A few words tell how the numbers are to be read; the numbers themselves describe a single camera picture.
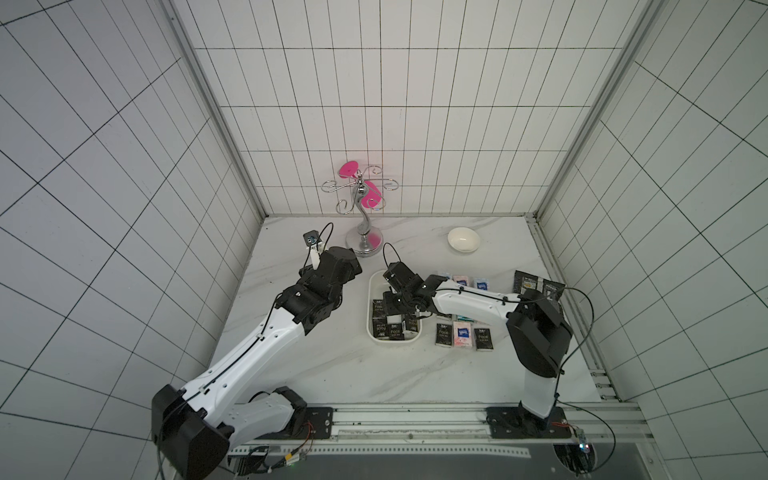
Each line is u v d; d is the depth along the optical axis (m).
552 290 0.97
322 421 0.73
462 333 0.85
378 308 0.90
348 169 0.95
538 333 0.48
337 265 0.53
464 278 0.98
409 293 0.68
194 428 0.36
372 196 0.90
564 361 0.52
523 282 0.99
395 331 0.86
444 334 0.86
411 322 0.88
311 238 0.63
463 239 1.08
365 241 1.11
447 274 1.00
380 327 0.88
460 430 0.73
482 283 0.97
